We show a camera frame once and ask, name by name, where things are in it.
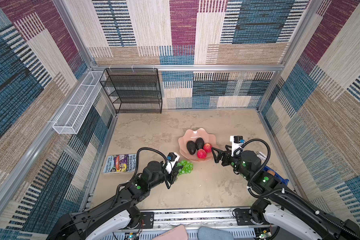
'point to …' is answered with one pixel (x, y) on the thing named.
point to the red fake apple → (201, 153)
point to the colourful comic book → (121, 163)
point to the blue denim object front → (206, 233)
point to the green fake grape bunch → (187, 168)
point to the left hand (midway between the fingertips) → (181, 163)
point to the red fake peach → (207, 147)
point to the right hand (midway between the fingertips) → (218, 149)
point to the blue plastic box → (284, 181)
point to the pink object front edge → (176, 232)
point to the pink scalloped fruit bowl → (192, 135)
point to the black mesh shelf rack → (133, 90)
